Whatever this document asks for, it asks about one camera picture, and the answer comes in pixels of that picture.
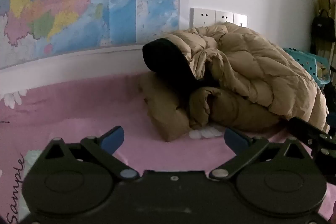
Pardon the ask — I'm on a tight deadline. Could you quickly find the white wall switch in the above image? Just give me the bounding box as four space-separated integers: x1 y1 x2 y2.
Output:
233 13 248 28

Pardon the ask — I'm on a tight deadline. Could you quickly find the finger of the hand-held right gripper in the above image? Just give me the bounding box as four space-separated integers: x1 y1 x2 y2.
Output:
287 116 336 156

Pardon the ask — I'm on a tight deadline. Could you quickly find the pink printed bed sheet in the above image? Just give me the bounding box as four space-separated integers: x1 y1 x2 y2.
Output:
0 70 336 224

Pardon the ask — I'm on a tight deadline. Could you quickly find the tan down jacket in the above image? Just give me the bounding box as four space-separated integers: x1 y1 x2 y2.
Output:
139 21 331 142

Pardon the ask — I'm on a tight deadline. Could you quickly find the teal plastic basket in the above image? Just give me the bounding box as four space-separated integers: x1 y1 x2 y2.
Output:
282 47 332 84

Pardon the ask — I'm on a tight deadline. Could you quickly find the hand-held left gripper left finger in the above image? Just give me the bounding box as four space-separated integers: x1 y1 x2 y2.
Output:
34 126 139 180

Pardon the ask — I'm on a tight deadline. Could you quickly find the white wall socket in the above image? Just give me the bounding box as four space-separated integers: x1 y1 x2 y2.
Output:
215 10 235 25
190 7 216 26

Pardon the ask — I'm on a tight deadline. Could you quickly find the black handbag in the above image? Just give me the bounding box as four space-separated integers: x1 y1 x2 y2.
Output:
311 9 336 42

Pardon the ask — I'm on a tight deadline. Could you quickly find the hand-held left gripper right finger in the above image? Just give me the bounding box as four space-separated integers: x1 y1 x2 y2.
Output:
210 127 319 180

